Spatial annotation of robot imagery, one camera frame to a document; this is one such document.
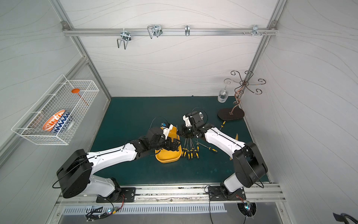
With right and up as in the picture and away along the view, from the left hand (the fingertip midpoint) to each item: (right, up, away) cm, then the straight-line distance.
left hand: (177, 141), depth 80 cm
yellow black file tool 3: (+8, -8, +9) cm, 15 cm away
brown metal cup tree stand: (+40, +15, +28) cm, 51 cm away
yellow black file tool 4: (+11, -8, +9) cm, 17 cm away
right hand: (-1, +5, +4) cm, 7 cm away
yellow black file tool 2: (+7, -8, +9) cm, 14 cm away
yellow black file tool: (+4, -7, +10) cm, 12 cm away
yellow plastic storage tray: (-7, -10, +5) cm, 13 cm away
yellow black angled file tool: (+23, -8, +10) cm, 27 cm away
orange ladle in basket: (-59, +30, -1) cm, 66 cm away
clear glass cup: (+31, +29, +16) cm, 45 cm away
